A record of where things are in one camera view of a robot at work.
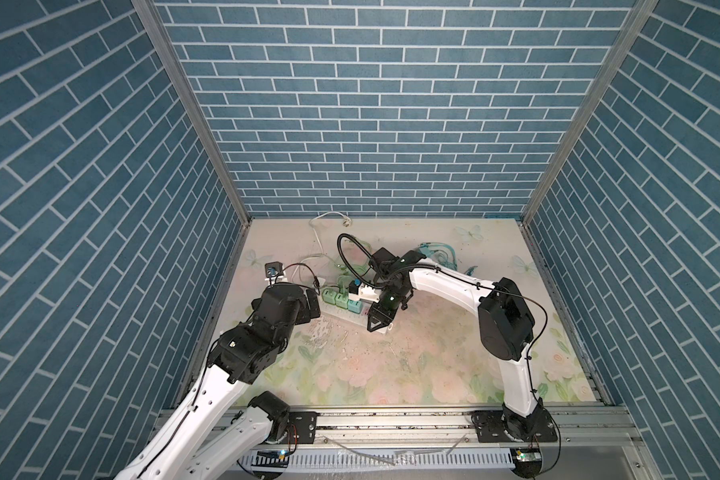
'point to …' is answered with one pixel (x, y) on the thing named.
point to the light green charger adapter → (342, 299)
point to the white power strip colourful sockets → (344, 313)
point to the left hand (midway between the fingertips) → (300, 293)
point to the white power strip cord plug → (346, 222)
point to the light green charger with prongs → (329, 293)
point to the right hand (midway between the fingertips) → (370, 320)
